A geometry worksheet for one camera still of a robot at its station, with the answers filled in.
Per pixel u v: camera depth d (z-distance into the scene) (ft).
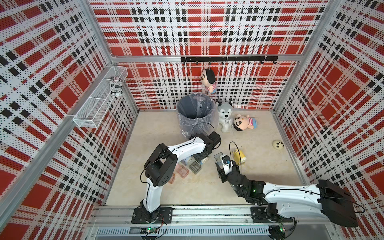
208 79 2.99
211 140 2.22
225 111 3.14
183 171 2.90
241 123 3.34
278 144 3.14
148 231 2.27
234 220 2.41
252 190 1.94
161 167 1.63
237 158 2.90
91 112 2.92
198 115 3.23
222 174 2.23
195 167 2.98
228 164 2.09
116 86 2.55
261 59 2.90
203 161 2.81
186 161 2.82
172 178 2.82
